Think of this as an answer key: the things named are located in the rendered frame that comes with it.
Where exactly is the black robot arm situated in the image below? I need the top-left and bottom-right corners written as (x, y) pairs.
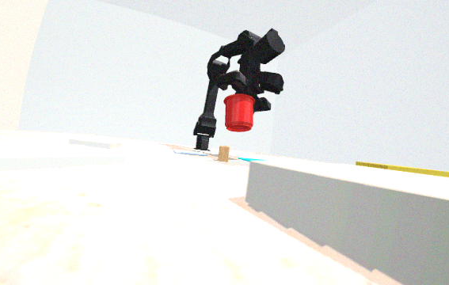
top-left (193, 28), bottom-right (285, 151)

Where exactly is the yellow flat bar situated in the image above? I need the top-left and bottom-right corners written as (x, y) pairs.
top-left (356, 161), bottom-right (449, 177)

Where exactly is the tan flat bar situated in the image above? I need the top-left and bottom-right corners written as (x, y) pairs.
top-left (218, 146), bottom-right (230, 162)

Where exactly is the red plastic cup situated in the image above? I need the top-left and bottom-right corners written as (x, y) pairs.
top-left (223, 93), bottom-right (255, 132)

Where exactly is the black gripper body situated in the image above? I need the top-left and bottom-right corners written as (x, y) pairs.
top-left (216, 66), bottom-right (272, 112)

